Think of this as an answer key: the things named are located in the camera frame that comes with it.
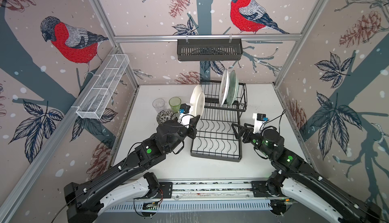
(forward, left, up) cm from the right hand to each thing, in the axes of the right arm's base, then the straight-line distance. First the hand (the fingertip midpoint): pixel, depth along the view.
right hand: (236, 126), depth 72 cm
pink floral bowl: (+15, +42, -14) cm, 46 cm away
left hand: (-3, +18, +11) cm, 21 cm away
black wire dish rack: (+7, +7, -20) cm, 23 cm away
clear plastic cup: (+26, +49, -17) cm, 58 cm away
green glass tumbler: (+26, +37, -14) cm, 47 cm away
